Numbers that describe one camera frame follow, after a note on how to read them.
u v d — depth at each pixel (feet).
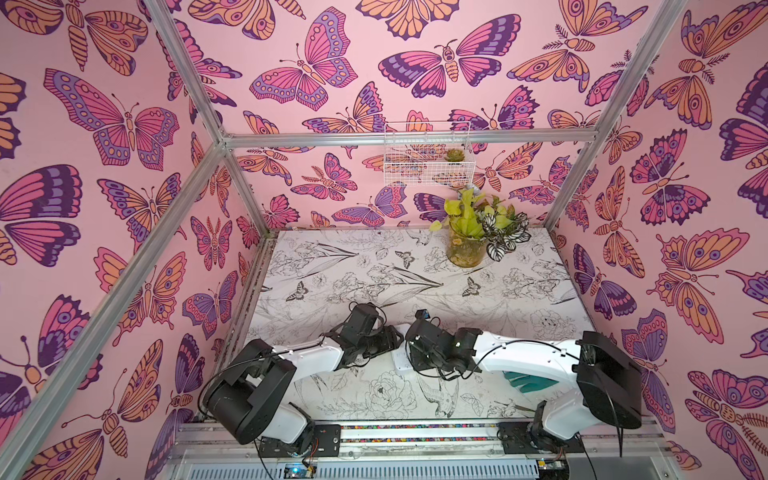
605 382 1.32
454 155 3.03
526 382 2.67
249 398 1.42
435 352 2.02
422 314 2.50
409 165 3.44
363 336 2.38
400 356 2.73
